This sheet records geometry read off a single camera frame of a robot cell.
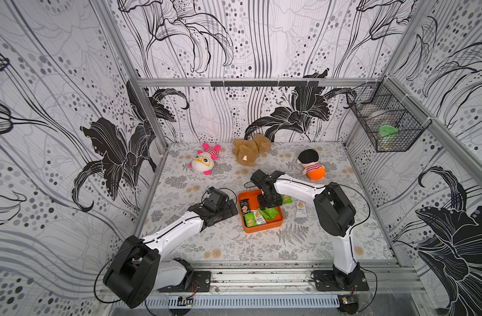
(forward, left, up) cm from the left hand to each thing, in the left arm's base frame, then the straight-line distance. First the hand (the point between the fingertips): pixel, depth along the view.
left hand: (230, 214), depth 87 cm
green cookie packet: (-2, -9, 0) cm, 9 cm away
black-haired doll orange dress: (+32, -40, +3) cm, 51 cm away
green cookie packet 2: (+2, -18, -1) cm, 18 cm away
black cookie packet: (+5, -7, -1) cm, 8 cm away
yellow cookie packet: (-1, -13, -2) cm, 14 cm away
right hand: (+8, -18, -4) cm, 20 cm away
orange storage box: (+12, -10, -3) cm, 16 cm away
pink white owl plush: (+28, +16, +3) cm, 33 cm away
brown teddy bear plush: (+32, -7, +7) cm, 34 cm away
